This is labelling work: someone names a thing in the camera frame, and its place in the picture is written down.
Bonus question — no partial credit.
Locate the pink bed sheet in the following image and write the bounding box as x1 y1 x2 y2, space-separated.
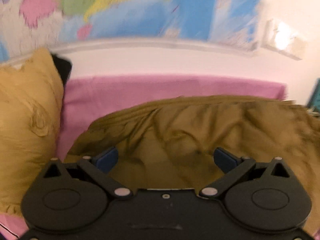
0 74 288 240

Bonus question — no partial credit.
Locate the teal plastic basket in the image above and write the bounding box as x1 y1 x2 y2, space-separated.
306 78 320 112

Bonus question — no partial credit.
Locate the colourful wall map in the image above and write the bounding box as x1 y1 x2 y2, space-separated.
1 0 261 61

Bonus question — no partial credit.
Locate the brown puffer jacket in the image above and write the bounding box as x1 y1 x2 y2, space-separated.
65 96 319 233

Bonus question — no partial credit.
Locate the white wall socket panel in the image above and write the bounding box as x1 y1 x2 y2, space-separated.
261 18 308 61

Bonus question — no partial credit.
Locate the mustard yellow pillow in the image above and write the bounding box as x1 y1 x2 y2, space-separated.
1 48 64 216

